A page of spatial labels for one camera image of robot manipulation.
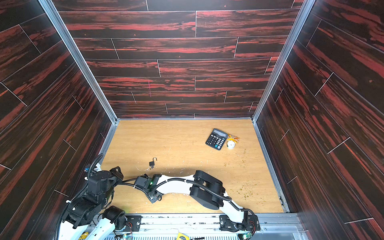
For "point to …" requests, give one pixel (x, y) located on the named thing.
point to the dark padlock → (152, 163)
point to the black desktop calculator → (216, 139)
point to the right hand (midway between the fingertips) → (157, 191)
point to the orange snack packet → (232, 137)
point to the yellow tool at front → (181, 236)
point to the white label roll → (231, 144)
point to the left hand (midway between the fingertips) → (120, 169)
